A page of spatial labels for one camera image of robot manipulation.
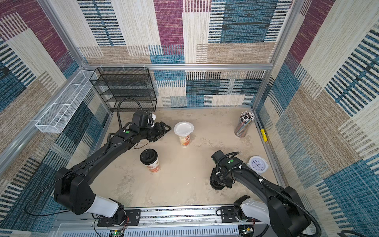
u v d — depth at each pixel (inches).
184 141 36.0
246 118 35.4
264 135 42.4
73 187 16.2
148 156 29.3
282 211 15.8
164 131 28.7
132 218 28.7
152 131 27.7
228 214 29.1
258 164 34.9
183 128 34.4
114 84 41.4
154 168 31.7
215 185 32.5
